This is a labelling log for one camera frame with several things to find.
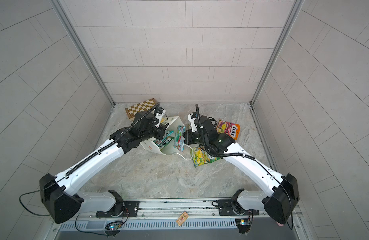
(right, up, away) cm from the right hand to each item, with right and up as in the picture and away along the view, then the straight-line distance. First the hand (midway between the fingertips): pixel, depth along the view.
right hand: (182, 135), depth 72 cm
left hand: (-6, +5, +2) cm, 8 cm away
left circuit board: (-30, -40, -8) cm, 50 cm away
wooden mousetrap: (0, -38, -4) cm, 38 cm away
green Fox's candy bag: (+10, -15, +14) cm, 23 cm away
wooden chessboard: (-30, +17, +39) cm, 52 cm away
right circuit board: (+29, -41, -4) cm, 50 cm away
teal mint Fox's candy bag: (-1, -3, +3) cm, 4 cm away
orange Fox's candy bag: (+29, +1, +27) cm, 40 cm away
